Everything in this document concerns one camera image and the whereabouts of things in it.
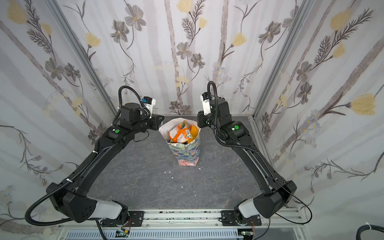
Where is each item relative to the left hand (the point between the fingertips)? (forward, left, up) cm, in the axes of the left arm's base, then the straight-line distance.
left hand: (165, 116), depth 72 cm
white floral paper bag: (-11, -10, -19) cm, 24 cm away
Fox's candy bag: (0, -14, -14) cm, 20 cm away
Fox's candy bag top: (-3, -7, -11) cm, 13 cm away
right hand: (-2, -18, +5) cm, 19 cm away
